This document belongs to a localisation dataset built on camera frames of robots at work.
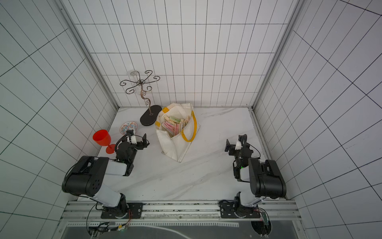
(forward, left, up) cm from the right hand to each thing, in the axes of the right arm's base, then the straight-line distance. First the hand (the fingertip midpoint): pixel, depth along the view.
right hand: (237, 138), depth 91 cm
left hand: (-2, +64, +1) cm, 64 cm away
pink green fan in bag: (+5, +43, +2) cm, 43 cm away
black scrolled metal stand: (+23, +61, -5) cm, 66 cm away
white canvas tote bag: (-11, +37, +5) cm, 39 cm away
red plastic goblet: (-9, +80, +8) cm, 81 cm away
